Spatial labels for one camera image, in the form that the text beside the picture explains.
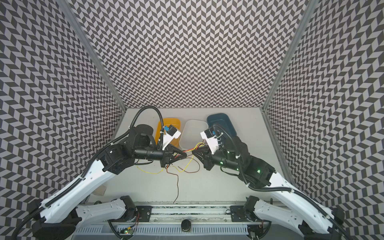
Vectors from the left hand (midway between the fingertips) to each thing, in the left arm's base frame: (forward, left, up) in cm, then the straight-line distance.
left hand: (183, 155), depth 58 cm
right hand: (+3, -5, 0) cm, 5 cm away
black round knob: (-21, 0, -23) cm, 31 cm away
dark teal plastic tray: (+45, -24, -33) cm, 61 cm away
